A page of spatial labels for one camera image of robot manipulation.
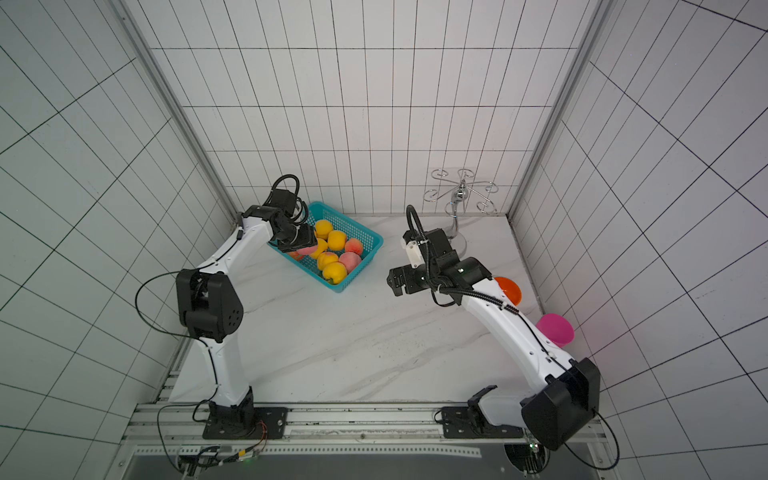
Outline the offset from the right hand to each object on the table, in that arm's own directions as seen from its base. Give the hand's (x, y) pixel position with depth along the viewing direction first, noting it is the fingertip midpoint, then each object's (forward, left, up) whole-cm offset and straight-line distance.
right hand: (405, 269), depth 78 cm
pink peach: (+10, +30, -6) cm, 32 cm away
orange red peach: (+19, +18, -15) cm, 30 cm away
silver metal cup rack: (+25, -15, +6) cm, 30 cm away
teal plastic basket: (+21, +13, -14) cm, 28 cm away
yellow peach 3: (+12, +27, -13) cm, 32 cm away
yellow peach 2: (+16, +29, -12) cm, 35 cm away
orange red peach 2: (+11, +36, -11) cm, 40 cm away
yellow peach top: (+22, +25, -15) cm, 36 cm away
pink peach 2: (+12, +18, -13) cm, 26 cm away
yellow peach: (+25, +31, -13) cm, 42 cm away
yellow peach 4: (+6, +22, -12) cm, 25 cm away
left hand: (+11, +31, -7) cm, 34 cm away
